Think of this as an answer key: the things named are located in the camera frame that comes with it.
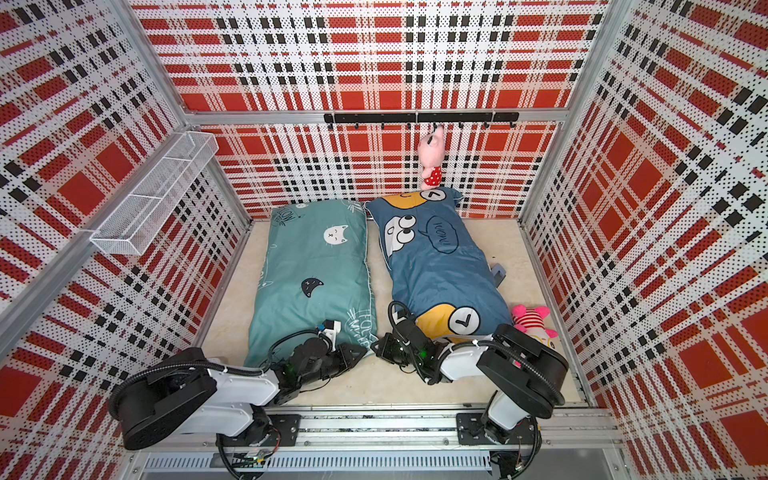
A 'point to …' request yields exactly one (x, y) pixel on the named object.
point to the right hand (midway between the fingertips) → (374, 346)
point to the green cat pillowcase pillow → (315, 268)
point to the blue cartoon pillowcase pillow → (435, 266)
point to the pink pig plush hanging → (431, 150)
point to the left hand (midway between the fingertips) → (371, 351)
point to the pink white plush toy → (531, 321)
